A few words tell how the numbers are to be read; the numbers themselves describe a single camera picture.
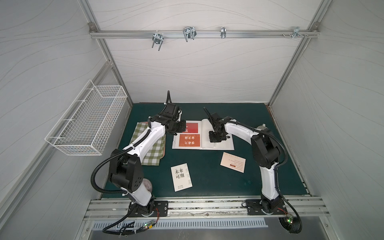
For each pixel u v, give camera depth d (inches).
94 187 16.2
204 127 40.7
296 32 30.1
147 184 31.0
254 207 29.2
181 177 33.1
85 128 26.7
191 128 41.1
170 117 25.9
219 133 32.0
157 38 30.9
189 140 38.9
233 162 35.6
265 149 21.2
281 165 20.4
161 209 29.0
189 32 30.1
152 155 35.9
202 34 30.8
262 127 39.2
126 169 17.4
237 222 27.7
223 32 28.4
